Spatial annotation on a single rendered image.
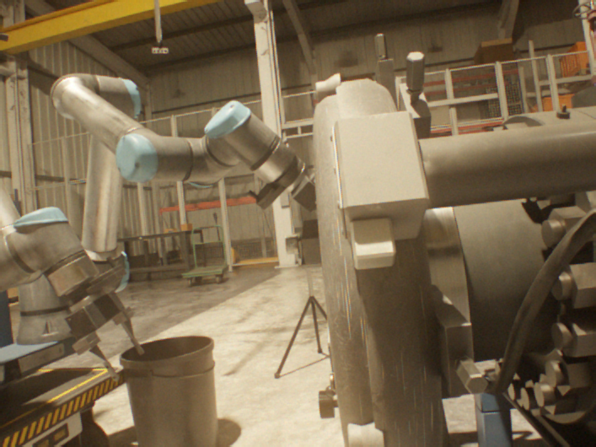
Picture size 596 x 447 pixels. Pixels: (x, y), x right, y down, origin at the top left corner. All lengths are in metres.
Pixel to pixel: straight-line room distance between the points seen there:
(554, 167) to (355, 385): 0.32
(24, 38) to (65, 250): 10.89
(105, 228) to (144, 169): 0.70
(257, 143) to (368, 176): 0.47
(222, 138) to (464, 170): 0.53
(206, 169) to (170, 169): 0.08
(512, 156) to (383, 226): 0.15
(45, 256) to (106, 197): 0.59
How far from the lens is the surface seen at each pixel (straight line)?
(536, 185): 0.49
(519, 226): 0.79
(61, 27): 11.16
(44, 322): 1.58
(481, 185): 0.47
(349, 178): 0.43
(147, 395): 1.52
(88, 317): 0.92
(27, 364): 1.49
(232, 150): 0.88
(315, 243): 0.95
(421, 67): 0.55
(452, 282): 0.67
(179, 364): 1.47
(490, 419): 1.37
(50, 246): 0.95
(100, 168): 1.48
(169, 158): 0.89
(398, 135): 0.45
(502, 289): 0.76
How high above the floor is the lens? 0.73
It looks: 1 degrees up
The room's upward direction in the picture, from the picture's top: 6 degrees counter-clockwise
